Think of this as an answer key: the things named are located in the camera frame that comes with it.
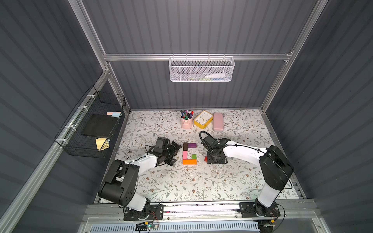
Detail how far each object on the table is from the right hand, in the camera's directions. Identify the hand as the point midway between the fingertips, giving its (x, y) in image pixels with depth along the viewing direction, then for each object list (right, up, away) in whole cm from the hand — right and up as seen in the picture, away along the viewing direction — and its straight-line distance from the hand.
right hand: (211, 162), depth 88 cm
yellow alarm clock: (-3, +27, +23) cm, 35 cm away
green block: (-11, +2, +5) cm, 12 cm away
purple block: (-12, +9, +12) cm, 19 cm away
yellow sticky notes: (-51, +15, -28) cm, 60 cm away
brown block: (-17, +8, +10) cm, 21 cm away
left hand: (-18, +6, +1) cm, 19 cm away
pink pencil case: (+9, +25, +24) cm, 36 cm away
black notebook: (-61, +23, -13) cm, 67 cm away
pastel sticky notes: (-56, +29, -8) cm, 64 cm away
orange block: (-14, 0, +3) cm, 14 cm away
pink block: (-17, +3, +6) cm, 18 cm away
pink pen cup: (-16, +25, +12) cm, 32 cm away
